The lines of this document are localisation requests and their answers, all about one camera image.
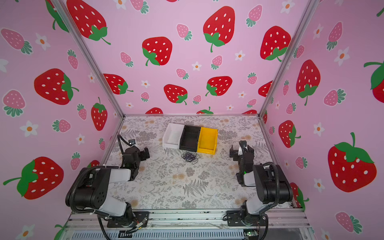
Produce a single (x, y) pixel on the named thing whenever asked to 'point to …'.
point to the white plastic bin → (172, 136)
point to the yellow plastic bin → (207, 140)
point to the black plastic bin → (188, 141)
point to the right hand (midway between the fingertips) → (239, 145)
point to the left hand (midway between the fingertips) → (140, 149)
